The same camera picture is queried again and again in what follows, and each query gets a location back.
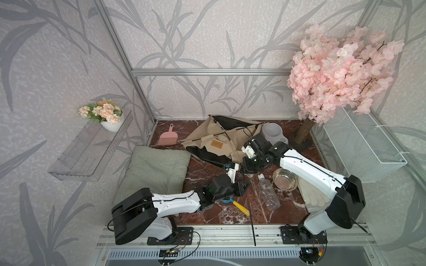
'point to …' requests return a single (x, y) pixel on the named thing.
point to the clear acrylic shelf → (86, 157)
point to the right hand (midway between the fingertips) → (239, 169)
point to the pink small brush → (169, 138)
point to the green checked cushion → (163, 171)
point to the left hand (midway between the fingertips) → (252, 186)
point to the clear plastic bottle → (268, 193)
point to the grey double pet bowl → (273, 133)
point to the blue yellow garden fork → (238, 205)
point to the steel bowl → (284, 179)
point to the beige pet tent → (223, 139)
